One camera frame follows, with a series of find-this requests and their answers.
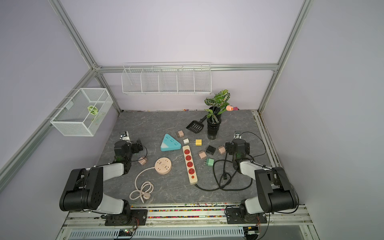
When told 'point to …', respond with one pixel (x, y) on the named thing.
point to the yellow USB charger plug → (198, 142)
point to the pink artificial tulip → (229, 108)
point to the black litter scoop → (195, 126)
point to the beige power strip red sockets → (190, 164)
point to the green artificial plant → (218, 103)
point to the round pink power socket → (163, 165)
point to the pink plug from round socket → (142, 161)
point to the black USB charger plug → (210, 150)
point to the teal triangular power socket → (169, 143)
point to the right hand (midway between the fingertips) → (237, 141)
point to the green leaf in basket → (93, 110)
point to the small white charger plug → (186, 141)
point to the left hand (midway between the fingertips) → (133, 141)
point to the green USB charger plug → (210, 162)
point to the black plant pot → (213, 123)
